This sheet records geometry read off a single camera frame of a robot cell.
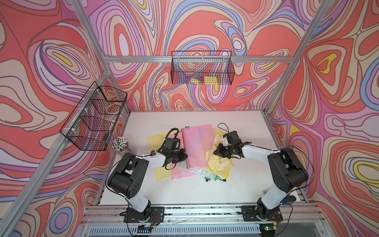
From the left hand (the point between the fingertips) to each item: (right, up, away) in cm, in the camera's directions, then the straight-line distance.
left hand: (189, 156), depth 92 cm
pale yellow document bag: (-24, +8, +9) cm, 26 cm away
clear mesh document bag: (-4, -5, -1) cm, 7 cm away
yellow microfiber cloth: (+16, -3, -3) cm, 17 cm away
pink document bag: (+3, +10, +10) cm, 15 cm away
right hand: (+16, 0, +1) cm, 16 cm away
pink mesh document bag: (+14, +11, +11) cm, 21 cm away
